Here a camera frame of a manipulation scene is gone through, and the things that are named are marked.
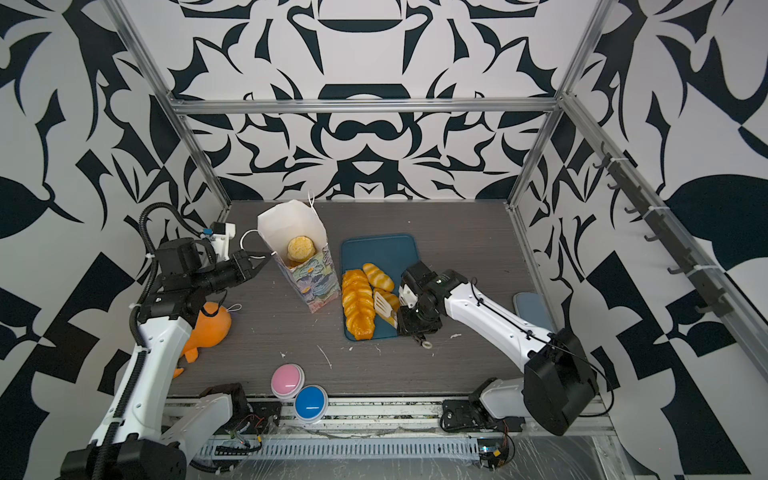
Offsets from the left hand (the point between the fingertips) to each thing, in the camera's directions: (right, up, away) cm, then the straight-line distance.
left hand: (269, 251), depth 73 cm
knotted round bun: (+1, 0, +21) cm, 21 cm away
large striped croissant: (+31, -16, +17) cm, 39 cm away
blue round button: (+9, -37, +2) cm, 39 cm away
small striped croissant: (+25, -9, +22) cm, 35 cm away
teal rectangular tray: (+31, -2, +32) cm, 45 cm away
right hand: (+33, -21, +6) cm, 40 cm away
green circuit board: (+53, -47, -2) cm, 71 cm away
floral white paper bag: (+9, -8, +8) cm, 14 cm away
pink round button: (+2, -34, +7) cm, 35 cm away
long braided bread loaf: (+20, -17, +17) cm, 31 cm away
